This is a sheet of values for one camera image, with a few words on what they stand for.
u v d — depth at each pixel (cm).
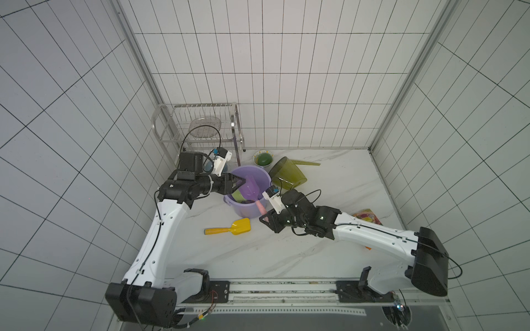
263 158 110
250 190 73
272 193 65
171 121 101
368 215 90
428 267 39
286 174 104
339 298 73
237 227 89
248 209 73
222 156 62
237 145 83
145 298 36
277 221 65
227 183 61
